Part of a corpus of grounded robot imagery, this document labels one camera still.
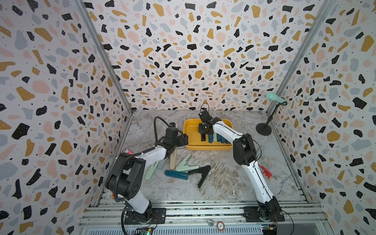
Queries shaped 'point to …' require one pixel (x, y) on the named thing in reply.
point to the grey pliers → (161, 164)
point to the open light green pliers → (181, 167)
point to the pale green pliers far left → (151, 170)
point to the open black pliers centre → (205, 169)
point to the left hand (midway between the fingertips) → (185, 136)
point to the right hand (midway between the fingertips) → (204, 129)
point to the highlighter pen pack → (128, 151)
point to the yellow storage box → (191, 127)
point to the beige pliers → (173, 159)
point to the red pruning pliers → (268, 174)
